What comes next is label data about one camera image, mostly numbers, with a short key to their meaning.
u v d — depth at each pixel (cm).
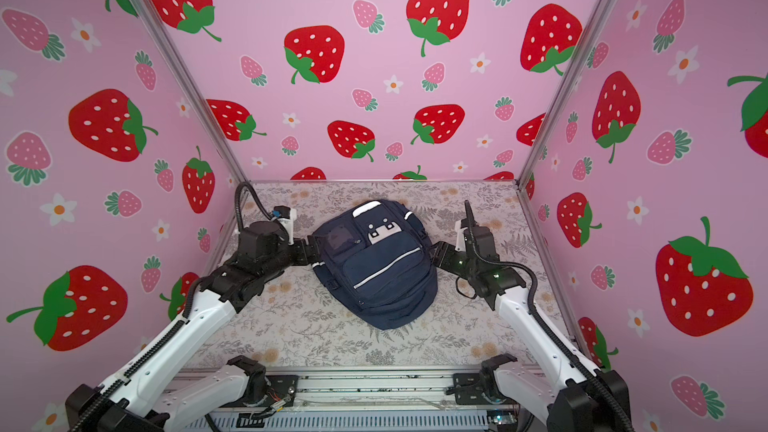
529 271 58
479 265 60
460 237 73
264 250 59
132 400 39
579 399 39
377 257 90
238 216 55
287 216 68
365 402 73
